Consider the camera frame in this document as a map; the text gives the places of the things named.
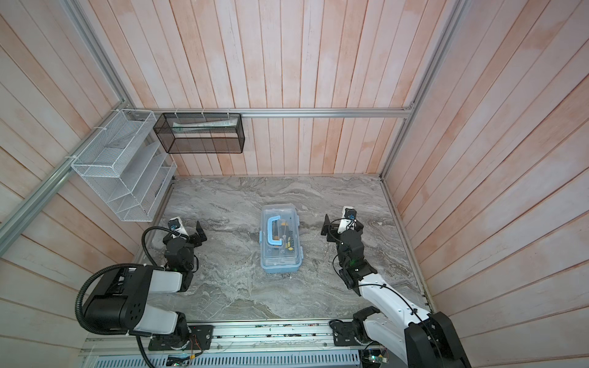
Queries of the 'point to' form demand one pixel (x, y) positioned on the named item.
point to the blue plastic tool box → (279, 238)
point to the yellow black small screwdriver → (291, 243)
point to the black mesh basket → (201, 133)
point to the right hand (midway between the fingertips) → (339, 215)
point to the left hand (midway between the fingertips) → (188, 227)
